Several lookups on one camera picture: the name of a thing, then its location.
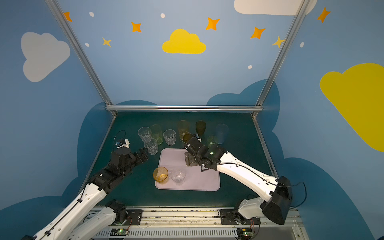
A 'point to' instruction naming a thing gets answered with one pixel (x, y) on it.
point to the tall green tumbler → (156, 133)
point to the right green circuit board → (244, 233)
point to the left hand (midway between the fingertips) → (145, 151)
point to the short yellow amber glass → (160, 174)
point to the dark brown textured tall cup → (200, 127)
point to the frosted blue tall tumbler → (222, 131)
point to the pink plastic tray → (173, 159)
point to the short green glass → (212, 140)
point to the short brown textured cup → (186, 137)
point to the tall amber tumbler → (183, 127)
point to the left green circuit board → (119, 232)
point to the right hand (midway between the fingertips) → (196, 155)
